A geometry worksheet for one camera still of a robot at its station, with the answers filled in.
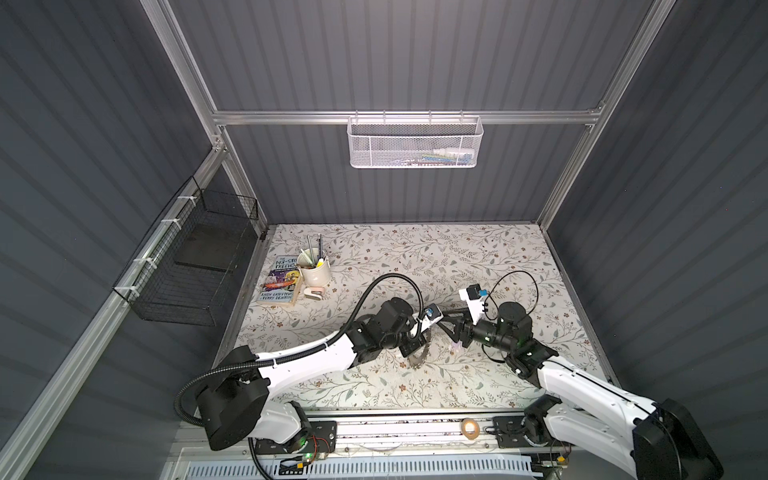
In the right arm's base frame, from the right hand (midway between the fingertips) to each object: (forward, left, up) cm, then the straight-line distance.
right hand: (444, 320), depth 78 cm
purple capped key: (-8, -2, +1) cm, 8 cm away
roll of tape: (-23, -8, -16) cm, 29 cm away
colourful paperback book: (+20, +51, -12) cm, 56 cm away
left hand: (-1, +5, -3) cm, 5 cm away
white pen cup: (+21, +39, -4) cm, 44 cm away
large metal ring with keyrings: (-6, +7, -12) cm, 15 cm away
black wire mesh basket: (+6, +65, +14) cm, 67 cm away
